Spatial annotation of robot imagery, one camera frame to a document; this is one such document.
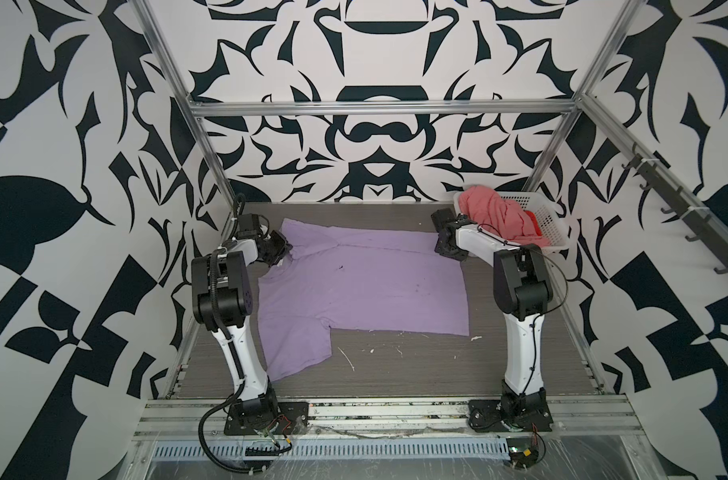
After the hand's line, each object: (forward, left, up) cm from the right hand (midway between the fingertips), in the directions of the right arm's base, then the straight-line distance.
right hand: (454, 246), depth 104 cm
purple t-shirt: (-11, +39, -2) cm, 41 cm away
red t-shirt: (+10, -31, 0) cm, 33 cm away
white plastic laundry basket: (+5, -35, +3) cm, 35 cm away
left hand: (+2, +55, +4) cm, 55 cm away
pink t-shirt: (+14, -12, +5) cm, 19 cm away
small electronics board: (-57, -6, -4) cm, 57 cm away
